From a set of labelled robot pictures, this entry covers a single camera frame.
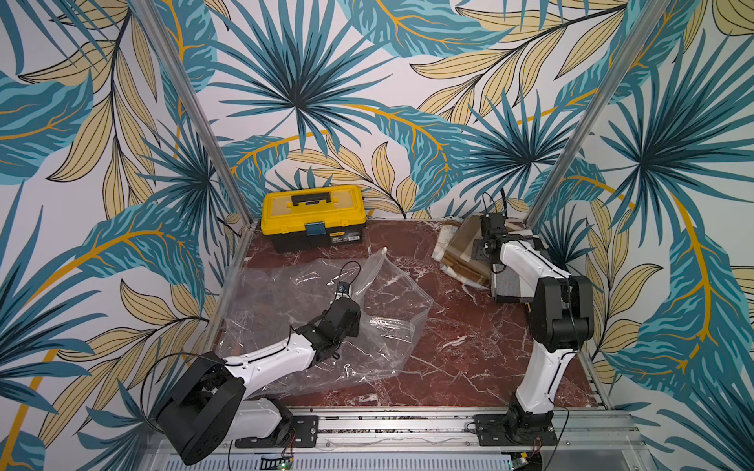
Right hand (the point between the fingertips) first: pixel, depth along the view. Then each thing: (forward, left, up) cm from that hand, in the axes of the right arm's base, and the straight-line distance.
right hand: (497, 252), depth 98 cm
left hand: (-20, +49, -4) cm, 53 cm away
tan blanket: (+9, +9, -5) cm, 14 cm away
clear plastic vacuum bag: (-10, +79, -10) cm, 81 cm away
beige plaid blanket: (-3, +11, -6) cm, 13 cm away
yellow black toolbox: (+13, +61, +6) cm, 63 cm away
